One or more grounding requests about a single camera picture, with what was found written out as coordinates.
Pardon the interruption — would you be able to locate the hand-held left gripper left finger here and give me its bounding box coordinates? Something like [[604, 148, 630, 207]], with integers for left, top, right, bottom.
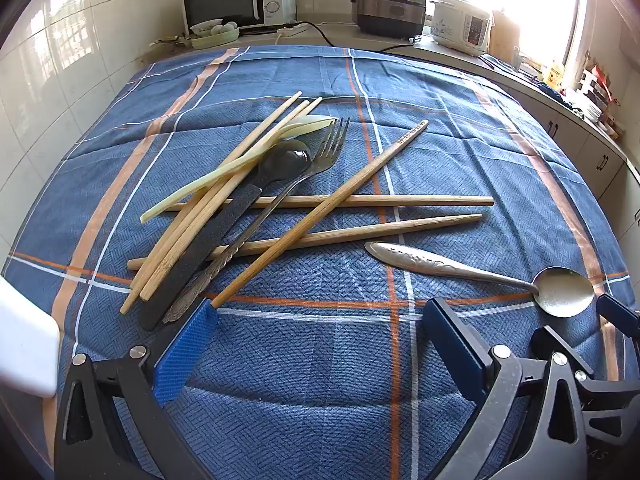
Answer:
[[54, 299, 221, 480]]

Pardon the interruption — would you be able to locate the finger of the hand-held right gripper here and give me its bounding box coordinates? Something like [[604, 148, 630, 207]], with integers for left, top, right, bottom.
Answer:
[[596, 293, 640, 342], [530, 326, 596, 378]]

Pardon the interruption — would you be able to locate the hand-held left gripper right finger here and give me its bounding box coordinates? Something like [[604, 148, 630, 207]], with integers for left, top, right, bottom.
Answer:
[[422, 296, 588, 480]]

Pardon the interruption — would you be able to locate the metal spoon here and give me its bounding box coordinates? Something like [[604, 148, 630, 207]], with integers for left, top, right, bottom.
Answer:
[[364, 241, 596, 318]]

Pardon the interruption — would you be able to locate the bunch of wooden chopsticks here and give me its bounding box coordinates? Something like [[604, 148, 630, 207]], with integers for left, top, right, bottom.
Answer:
[[119, 91, 495, 316]]

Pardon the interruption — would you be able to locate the white utensil holder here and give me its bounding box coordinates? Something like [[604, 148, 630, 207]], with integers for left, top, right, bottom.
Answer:
[[0, 275, 62, 398]]

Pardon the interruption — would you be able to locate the printed wooden chopstick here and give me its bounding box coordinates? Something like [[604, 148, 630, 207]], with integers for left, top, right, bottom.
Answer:
[[211, 120, 430, 309]]

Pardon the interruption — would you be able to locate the black spoon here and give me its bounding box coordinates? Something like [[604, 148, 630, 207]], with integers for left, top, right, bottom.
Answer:
[[137, 138, 313, 332]]

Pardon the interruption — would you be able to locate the metal fork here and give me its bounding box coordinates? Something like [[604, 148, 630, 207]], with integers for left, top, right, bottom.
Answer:
[[162, 117, 351, 324]]

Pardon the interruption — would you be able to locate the pale plastic spoon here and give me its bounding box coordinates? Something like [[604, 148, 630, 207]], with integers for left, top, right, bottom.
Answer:
[[140, 115, 337, 223]]

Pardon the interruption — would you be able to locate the blue plaid tablecloth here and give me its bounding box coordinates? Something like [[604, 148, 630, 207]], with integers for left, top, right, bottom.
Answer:
[[0, 45, 640, 480]]

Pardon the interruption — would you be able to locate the dark blue cloth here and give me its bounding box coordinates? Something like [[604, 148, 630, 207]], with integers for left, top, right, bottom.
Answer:
[[535, 79, 585, 120]]

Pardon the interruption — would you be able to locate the yellow bottle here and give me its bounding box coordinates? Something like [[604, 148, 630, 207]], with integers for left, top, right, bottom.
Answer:
[[544, 57, 566, 92]]

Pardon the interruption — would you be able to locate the wooden cutting board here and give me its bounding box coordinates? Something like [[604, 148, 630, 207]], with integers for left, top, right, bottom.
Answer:
[[487, 10, 523, 68]]

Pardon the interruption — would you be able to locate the white rice cooker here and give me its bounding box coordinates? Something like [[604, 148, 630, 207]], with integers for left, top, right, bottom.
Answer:
[[430, 0, 493, 57]]

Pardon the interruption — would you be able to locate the pale green dish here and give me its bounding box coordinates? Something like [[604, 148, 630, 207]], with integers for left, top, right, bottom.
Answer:
[[191, 25, 241, 51]]

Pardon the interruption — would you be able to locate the window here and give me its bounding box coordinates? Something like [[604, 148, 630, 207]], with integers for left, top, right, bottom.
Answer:
[[395, 0, 586, 66]]

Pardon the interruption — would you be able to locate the black rice cooker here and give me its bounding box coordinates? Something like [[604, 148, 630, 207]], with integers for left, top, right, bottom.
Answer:
[[350, 0, 427, 39]]

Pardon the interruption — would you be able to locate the white power strip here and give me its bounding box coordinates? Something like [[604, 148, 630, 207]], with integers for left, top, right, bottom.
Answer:
[[276, 22, 310, 41]]

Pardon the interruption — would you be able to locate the white microwave oven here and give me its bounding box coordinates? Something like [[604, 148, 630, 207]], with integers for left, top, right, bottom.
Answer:
[[182, 0, 297, 36]]

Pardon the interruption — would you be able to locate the black power cable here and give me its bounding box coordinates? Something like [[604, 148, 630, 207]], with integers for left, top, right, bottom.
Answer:
[[299, 21, 418, 54]]

